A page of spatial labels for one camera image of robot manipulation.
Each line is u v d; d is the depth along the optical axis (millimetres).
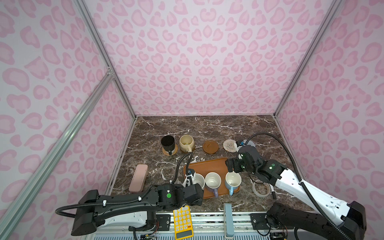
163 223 738
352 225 374
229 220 728
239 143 689
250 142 1036
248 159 580
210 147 1012
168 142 930
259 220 745
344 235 360
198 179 798
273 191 817
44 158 539
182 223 717
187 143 994
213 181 843
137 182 844
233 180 861
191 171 665
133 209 452
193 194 527
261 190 838
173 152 935
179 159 958
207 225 732
